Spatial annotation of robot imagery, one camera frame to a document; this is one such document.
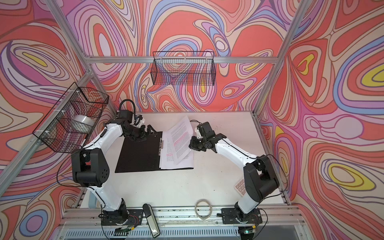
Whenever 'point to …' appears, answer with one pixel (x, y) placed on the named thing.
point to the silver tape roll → (84, 119)
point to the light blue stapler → (92, 200)
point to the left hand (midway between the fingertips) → (152, 134)
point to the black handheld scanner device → (152, 220)
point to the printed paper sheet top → (168, 160)
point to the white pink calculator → (240, 187)
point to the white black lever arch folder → (140, 155)
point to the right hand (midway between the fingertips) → (190, 148)
